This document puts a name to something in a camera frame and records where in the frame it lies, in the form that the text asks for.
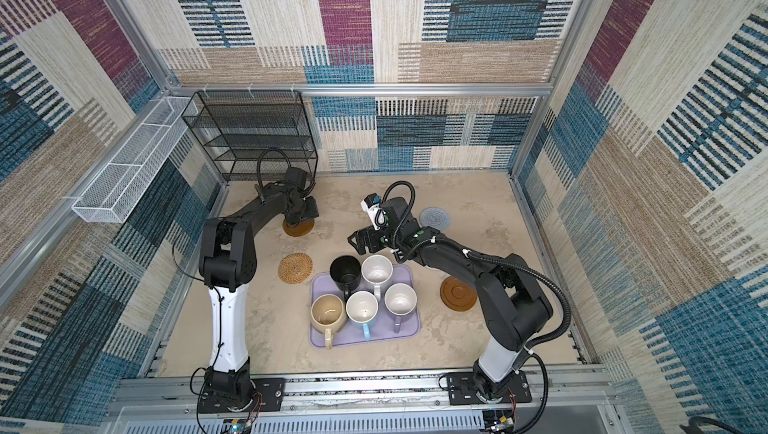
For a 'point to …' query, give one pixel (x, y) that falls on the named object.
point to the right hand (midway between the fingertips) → (362, 237)
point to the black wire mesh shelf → (255, 134)
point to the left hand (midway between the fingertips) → (311, 209)
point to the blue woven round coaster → (435, 217)
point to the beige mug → (328, 314)
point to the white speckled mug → (377, 270)
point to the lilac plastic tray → (321, 284)
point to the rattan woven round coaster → (295, 267)
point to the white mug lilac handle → (400, 302)
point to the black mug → (345, 271)
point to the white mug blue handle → (363, 307)
